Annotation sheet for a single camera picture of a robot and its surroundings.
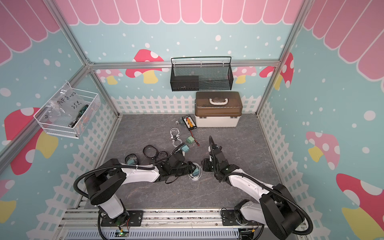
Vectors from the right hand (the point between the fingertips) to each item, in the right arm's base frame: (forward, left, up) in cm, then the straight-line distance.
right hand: (203, 162), depth 87 cm
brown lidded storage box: (+30, -10, +15) cm, 35 cm away
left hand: (-4, +6, -4) cm, 8 cm away
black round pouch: (+11, +35, -6) cm, 38 cm away
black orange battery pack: (+36, +10, -4) cm, 37 cm away
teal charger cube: (-5, +4, -3) cm, 7 cm away
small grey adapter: (+35, +19, -4) cm, 40 cm away
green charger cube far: (+19, +8, -4) cm, 21 cm away
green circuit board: (-33, +41, -8) cm, 53 cm away
